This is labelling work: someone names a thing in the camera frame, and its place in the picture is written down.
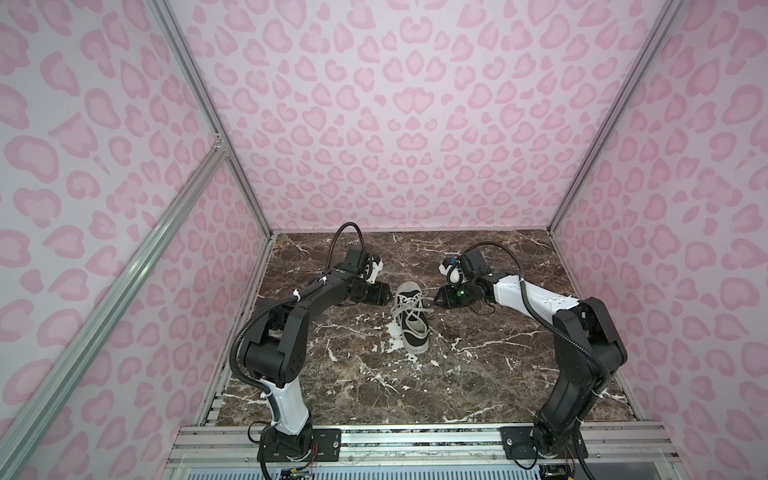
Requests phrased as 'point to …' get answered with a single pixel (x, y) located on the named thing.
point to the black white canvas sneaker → (413, 344)
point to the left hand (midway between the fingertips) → (385, 291)
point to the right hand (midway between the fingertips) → (441, 297)
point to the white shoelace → (413, 307)
